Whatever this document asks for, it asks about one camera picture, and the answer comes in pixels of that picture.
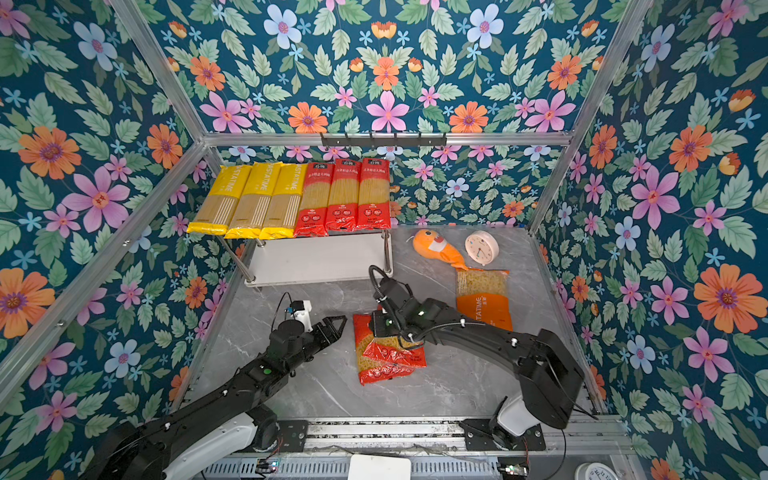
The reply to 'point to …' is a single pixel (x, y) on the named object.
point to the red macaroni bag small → (384, 356)
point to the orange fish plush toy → (428, 243)
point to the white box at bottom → (379, 467)
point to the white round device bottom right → (594, 471)
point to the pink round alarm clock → (482, 247)
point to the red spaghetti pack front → (374, 212)
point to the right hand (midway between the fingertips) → (374, 322)
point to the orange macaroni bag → (483, 296)
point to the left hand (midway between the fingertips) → (345, 317)
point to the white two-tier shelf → (329, 256)
